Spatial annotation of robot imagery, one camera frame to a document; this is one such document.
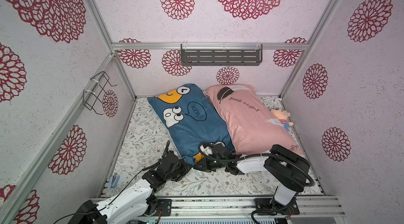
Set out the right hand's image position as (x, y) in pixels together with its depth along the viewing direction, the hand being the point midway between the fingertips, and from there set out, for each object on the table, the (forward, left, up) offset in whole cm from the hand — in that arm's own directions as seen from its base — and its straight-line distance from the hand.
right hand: (192, 168), depth 80 cm
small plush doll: (+35, -56, 0) cm, 66 cm away
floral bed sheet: (+14, +31, -5) cm, 35 cm away
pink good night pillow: (+20, -32, +7) cm, 38 cm away
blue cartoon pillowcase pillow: (+29, +4, +2) cm, 29 cm away
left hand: (+1, -1, -1) cm, 2 cm away
